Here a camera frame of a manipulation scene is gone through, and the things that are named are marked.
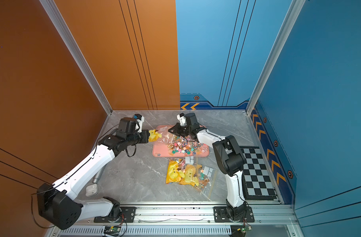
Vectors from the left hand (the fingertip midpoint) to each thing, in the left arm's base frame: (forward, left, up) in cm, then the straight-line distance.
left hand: (150, 131), depth 81 cm
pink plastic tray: (+3, -9, -19) cm, 21 cm away
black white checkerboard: (-21, -59, -18) cm, 65 cm away
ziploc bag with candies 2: (-18, -32, -20) cm, 42 cm away
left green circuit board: (-43, +15, -23) cm, 51 cm away
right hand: (+7, -9, -8) cm, 14 cm away
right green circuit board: (-42, -46, -22) cm, 66 cm away
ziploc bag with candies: (-14, -19, -18) cm, 30 cm away
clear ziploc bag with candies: (+2, -5, -6) cm, 8 cm away
